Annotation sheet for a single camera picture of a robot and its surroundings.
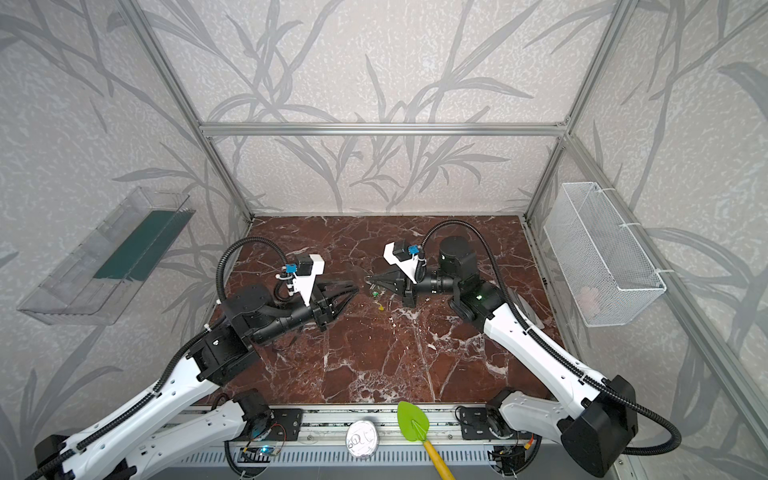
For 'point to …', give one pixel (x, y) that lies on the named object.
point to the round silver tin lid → (362, 438)
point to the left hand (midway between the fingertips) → (358, 282)
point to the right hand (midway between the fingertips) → (375, 269)
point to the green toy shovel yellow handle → (415, 425)
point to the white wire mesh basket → (602, 266)
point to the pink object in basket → (588, 300)
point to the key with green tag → (375, 293)
